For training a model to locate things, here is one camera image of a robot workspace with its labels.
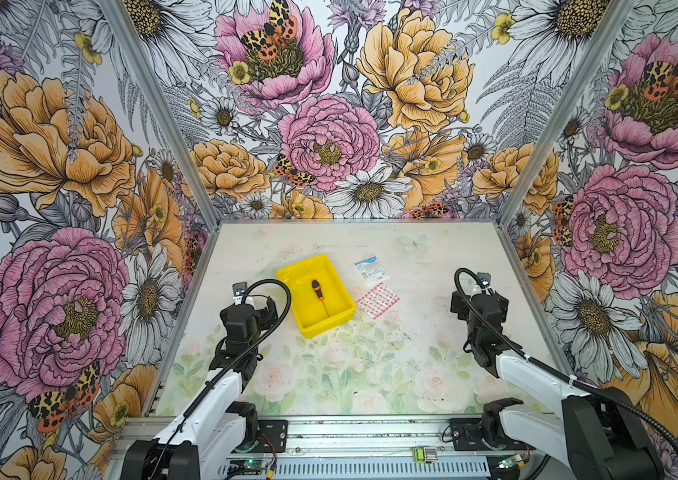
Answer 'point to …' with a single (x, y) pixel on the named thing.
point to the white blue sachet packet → (371, 271)
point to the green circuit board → (248, 465)
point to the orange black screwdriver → (317, 288)
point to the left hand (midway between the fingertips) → (253, 309)
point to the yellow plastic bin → (308, 311)
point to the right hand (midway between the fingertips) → (476, 299)
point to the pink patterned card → (378, 300)
